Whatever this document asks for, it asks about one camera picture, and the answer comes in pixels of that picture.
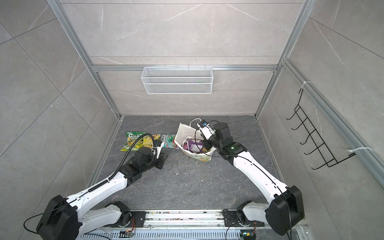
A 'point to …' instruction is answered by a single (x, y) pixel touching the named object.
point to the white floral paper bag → (184, 132)
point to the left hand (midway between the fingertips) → (166, 151)
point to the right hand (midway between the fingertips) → (202, 132)
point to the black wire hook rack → (314, 137)
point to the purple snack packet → (193, 145)
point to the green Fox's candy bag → (132, 137)
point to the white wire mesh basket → (177, 80)
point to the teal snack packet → (169, 142)
